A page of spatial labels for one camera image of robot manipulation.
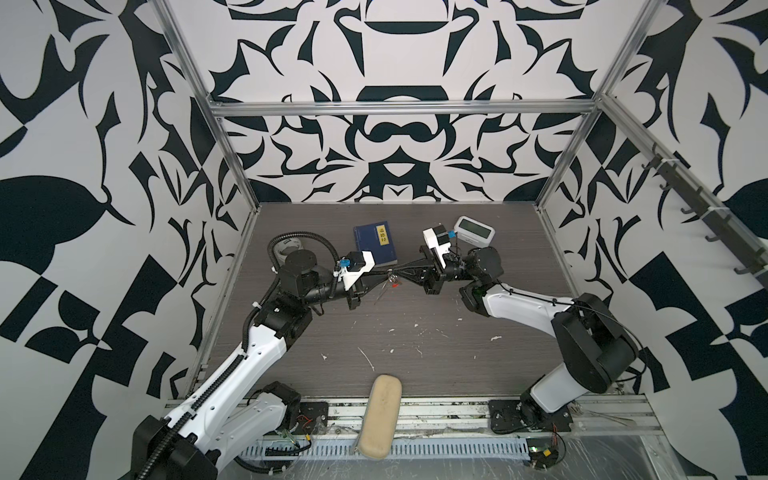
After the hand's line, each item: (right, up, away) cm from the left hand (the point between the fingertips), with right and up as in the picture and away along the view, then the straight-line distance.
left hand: (389, 265), depth 66 cm
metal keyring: (+1, -3, -1) cm, 3 cm away
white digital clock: (+31, +8, +41) cm, 52 cm away
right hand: (+2, -3, -1) cm, 3 cm away
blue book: (-4, +5, +42) cm, 43 cm away
